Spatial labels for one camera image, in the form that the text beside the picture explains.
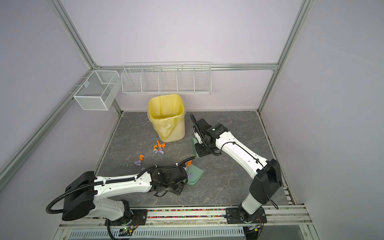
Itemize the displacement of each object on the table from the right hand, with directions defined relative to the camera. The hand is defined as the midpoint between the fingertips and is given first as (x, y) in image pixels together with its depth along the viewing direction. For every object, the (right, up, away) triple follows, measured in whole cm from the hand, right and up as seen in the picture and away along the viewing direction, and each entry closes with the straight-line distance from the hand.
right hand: (202, 152), depth 79 cm
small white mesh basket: (-69, +38, +20) cm, 81 cm away
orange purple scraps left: (-39, -9, +12) cm, 42 cm away
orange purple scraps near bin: (-28, -1, +19) cm, 34 cm away
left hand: (-12, -19, -1) cm, 23 cm away
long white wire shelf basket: (-8, +49, +28) cm, 57 cm away
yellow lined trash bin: (-24, +24, +26) cm, 43 cm away
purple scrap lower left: (-36, -11, +10) cm, 39 cm away
